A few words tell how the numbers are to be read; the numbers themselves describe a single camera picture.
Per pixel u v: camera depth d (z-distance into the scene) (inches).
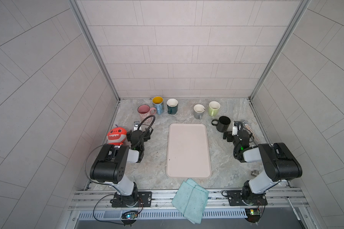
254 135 35.9
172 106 39.2
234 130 32.3
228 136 32.8
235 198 28.0
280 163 18.0
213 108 39.0
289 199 27.8
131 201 25.7
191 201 27.4
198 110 39.7
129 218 25.4
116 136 33.3
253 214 26.8
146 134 28.7
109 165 17.5
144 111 38.7
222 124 37.7
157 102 40.2
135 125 30.6
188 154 34.2
